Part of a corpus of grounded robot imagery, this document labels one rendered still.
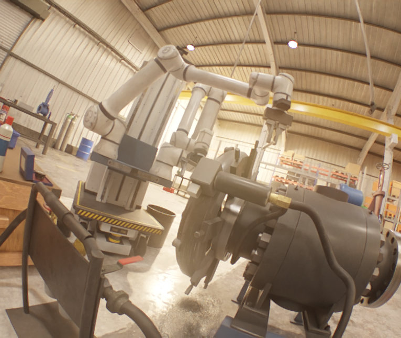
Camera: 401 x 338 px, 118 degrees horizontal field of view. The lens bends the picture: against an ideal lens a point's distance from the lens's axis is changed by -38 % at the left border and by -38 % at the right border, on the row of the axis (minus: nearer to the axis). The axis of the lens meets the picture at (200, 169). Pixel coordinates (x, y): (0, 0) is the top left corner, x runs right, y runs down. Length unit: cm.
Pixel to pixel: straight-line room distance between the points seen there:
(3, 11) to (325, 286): 1001
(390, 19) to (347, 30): 192
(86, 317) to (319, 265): 77
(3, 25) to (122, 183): 846
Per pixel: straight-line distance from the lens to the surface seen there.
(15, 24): 923
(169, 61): 120
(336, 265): 70
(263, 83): 96
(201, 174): 69
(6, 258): 108
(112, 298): 43
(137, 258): 54
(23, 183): 92
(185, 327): 111
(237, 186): 66
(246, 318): 91
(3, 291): 104
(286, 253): 81
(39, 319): 93
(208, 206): 75
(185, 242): 81
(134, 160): 158
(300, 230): 81
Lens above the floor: 72
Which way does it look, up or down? 5 degrees up
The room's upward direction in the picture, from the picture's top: 20 degrees clockwise
